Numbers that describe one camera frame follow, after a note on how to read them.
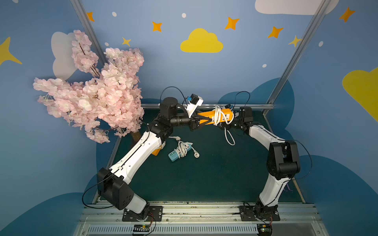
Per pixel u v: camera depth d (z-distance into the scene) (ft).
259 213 2.22
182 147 3.03
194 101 1.84
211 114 2.06
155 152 3.09
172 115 1.82
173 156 2.97
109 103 1.62
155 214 2.42
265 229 2.40
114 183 1.31
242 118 2.51
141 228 2.40
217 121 2.09
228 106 2.74
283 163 1.66
